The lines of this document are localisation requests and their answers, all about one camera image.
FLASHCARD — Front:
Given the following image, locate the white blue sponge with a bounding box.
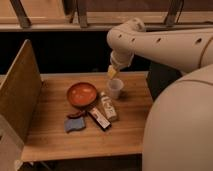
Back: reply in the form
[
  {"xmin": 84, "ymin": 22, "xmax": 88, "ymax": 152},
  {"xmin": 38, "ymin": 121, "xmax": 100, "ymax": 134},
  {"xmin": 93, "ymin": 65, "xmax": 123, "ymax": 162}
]
[{"xmin": 64, "ymin": 117, "xmax": 86, "ymax": 133}]

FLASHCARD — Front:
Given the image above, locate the dark snack bar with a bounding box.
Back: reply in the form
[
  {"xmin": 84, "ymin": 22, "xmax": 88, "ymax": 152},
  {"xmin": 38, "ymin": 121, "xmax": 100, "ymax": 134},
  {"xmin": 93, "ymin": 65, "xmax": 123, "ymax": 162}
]
[{"xmin": 88, "ymin": 108, "xmax": 111, "ymax": 131}]

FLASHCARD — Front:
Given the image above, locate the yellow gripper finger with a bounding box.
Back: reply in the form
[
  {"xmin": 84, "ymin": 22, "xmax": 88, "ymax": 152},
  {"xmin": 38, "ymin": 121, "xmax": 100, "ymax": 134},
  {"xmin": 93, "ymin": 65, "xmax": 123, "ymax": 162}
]
[{"xmin": 107, "ymin": 65, "xmax": 119, "ymax": 79}]

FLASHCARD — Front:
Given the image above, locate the wooden shelf rail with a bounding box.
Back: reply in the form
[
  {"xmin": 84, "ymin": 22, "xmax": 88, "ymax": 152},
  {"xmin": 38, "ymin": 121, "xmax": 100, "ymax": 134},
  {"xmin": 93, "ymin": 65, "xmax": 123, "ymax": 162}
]
[{"xmin": 0, "ymin": 0, "xmax": 213, "ymax": 33}]

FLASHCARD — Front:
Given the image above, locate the orange ceramic bowl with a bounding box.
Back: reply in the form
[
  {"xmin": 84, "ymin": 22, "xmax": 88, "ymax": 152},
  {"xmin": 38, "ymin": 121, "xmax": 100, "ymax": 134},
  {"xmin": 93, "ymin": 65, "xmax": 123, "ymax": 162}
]
[{"xmin": 67, "ymin": 82, "xmax": 97, "ymax": 107}]

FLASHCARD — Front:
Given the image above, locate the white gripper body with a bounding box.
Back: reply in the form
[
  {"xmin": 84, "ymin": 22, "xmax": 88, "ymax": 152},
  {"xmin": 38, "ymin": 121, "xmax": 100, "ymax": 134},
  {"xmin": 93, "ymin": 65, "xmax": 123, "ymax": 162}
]
[{"xmin": 110, "ymin": 51, "xmax": 134, "ymax": 71}]

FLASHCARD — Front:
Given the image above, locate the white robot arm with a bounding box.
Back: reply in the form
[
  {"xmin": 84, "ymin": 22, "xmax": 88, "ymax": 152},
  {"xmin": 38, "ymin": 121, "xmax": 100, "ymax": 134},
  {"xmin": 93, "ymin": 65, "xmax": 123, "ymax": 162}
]
[{"xmin": 107, "ymin": 18, "xmax": 213, "ymax": 171}]

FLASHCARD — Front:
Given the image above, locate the left wooden side board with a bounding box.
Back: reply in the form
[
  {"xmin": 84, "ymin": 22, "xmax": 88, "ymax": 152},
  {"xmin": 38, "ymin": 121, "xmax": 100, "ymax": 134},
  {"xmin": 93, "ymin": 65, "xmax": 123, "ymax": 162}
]
[{"xmin": 0, "ymin": 39, "xmax": 42, "ymax": 171}]

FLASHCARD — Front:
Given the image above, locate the white plastic cup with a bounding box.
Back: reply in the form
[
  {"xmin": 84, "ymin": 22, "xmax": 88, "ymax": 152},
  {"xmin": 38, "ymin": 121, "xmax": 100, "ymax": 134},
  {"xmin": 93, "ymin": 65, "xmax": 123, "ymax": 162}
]
[{"xmin": 107, "ymin": 78, "xmax": 124, "ymax": 99}]

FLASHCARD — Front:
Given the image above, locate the right dark side board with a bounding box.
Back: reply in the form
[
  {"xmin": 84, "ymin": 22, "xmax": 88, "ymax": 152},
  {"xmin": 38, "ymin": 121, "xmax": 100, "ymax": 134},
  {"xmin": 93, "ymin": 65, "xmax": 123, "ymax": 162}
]
[{"xmin": 146, "ymin": 62, "xmax": 182, "ymax": 100}]

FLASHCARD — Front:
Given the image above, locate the white snack packet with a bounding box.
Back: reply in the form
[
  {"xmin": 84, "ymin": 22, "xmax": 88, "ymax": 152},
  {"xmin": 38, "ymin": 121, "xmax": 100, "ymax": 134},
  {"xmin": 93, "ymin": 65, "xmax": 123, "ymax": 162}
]
[{"xmin": 100, "ymin": 92, "xmax": 118, "ymax": 122}]

